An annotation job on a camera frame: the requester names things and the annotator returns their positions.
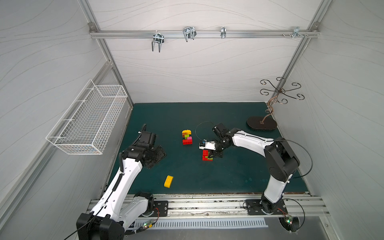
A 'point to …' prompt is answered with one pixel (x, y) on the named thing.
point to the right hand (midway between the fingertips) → (210, 151)
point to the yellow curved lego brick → (187, 131)
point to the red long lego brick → (206, 159)
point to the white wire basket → (85, 125)
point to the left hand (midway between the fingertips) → (161, 156)
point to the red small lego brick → (205, 153)
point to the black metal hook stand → (266, 122)
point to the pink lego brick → (189, 138)
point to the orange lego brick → (184, 133)
